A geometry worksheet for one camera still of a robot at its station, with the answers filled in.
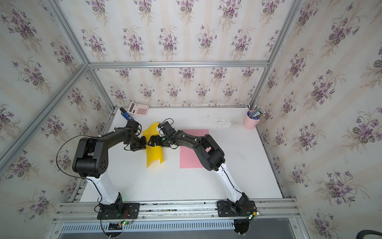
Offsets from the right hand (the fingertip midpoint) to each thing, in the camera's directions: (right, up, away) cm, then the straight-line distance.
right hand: (156, 146), depth 96 cm
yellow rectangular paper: (-1, -3, -7) cm, 8 cm away
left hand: (-7, -1, +1) cm, 7 cm away
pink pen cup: (+64, +15, +6) cm, 66 cm away
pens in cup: (+68, +22, +7) cm, 72 cm away
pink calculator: (-20, +26, +20) cm, 39 cm away
